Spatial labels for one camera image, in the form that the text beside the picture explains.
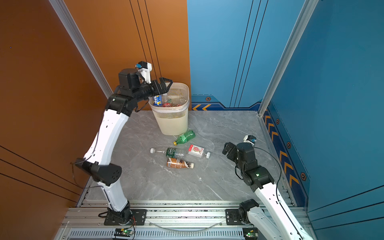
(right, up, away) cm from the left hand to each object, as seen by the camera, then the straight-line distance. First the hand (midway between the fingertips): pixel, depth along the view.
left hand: (167, 81), depth 69 cm
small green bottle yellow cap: (+6, -29, +31) cm, 43 cm away
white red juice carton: (+13, -37, +25) cm, 46 cm away
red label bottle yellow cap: (+2, -8, +25) cm, 27 cm away
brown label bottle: (0, -43, +18) cm, 47 cm away
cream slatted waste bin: (0, -12, +14) cm, 18 cm away
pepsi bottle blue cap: (-10, -5, +22) cm, 25 cm away
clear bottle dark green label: (-2, -37, +22) cm, 44 cm away
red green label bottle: (-4, -7, +26) cm, 28 cm away
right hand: (+31, -32, +7) cm, 45 cm away
